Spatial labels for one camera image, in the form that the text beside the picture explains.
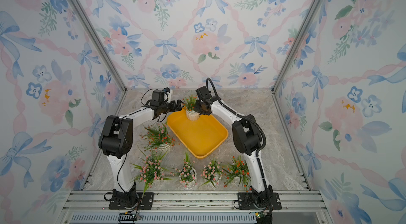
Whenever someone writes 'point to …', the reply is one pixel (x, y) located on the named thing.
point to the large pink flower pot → (151, 169)
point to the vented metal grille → (166, 218)
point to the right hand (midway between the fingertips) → (196, 107)
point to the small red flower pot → (192, 115)
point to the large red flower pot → (238, 172)
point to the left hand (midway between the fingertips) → (180, 103)
